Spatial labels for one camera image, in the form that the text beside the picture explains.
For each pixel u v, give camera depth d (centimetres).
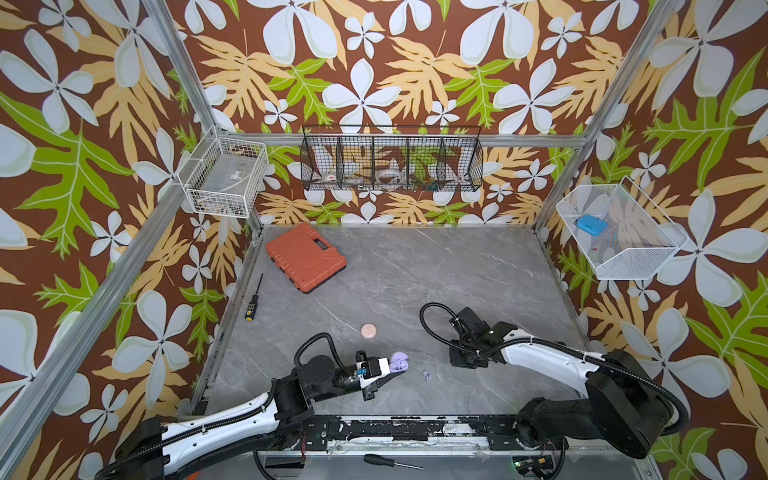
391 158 97
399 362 64
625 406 42
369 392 61
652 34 71
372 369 55
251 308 96
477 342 67
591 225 86
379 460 70
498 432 75
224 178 85
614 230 83
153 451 44
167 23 70
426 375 84
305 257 105
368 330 91
